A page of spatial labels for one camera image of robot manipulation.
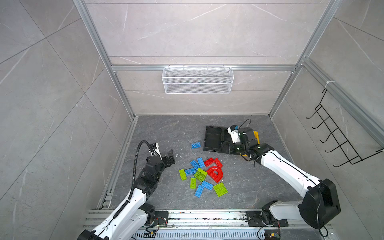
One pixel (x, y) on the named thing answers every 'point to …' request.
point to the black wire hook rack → (345, 146)
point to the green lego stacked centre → (200, 174)
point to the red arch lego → (217, 177)
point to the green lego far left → (183, 174)
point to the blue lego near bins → (196, 145)
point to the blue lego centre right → (200, 162)
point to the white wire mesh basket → (197, 80)
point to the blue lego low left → (191, 171)
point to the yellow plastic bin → (257, 136)
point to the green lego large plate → (220, 189)
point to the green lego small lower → (193, 183)
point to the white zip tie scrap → (176, 154)
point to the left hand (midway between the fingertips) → (164, 149)
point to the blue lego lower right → (207, 185)
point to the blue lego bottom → (199, 190)
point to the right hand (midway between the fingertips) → (224, 144)
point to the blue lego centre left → (194, 164)
